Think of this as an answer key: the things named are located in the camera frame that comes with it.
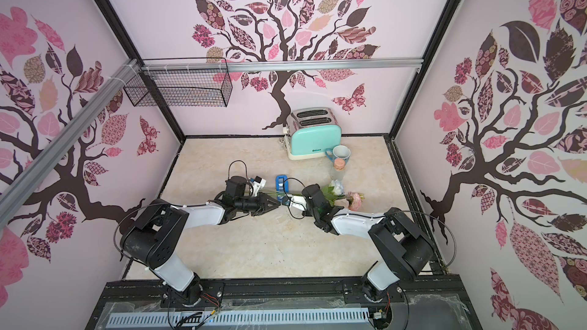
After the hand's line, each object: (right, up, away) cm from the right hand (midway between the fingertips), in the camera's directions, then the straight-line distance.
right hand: (307, 188), depth 91 cm
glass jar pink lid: (+14, +5, +11) cm, 19 cm away
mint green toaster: (+2, +25, +11) cm, 27 cm away
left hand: (-11, -7, -4) cm, 14 cm away
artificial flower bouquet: (+11, -1, -1) cm, 11 cm away
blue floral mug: (+15, +16, +12) cm, 25 cm away
